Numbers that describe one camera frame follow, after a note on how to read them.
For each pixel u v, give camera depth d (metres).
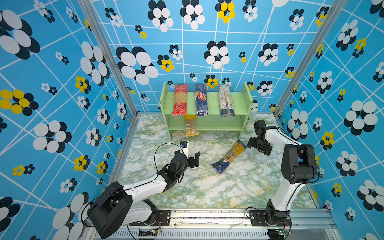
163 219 0.73
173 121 0.94
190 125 0.91
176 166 0.62
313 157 0.49
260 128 0.74
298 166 0.50
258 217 0.73
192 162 0.74
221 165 0.88
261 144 0.77
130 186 0.47
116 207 0.42
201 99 0.85
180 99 0.87
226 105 0.82
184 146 0.72
